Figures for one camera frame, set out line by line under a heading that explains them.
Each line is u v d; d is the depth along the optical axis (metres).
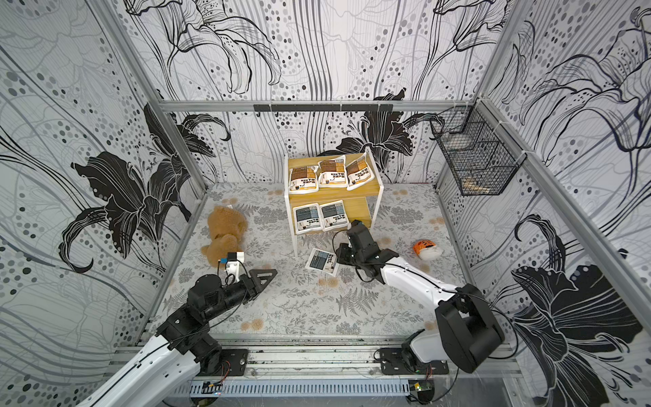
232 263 0.68
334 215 0.87
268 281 0.68
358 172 0.74
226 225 0.92
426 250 0.91
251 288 0.64
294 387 0.76
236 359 0.74
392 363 0.72
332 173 0.75
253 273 0.66
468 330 0.41
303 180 0.73
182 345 0.53
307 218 0.87
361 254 0.64
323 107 0.90
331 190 0.73
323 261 0.93
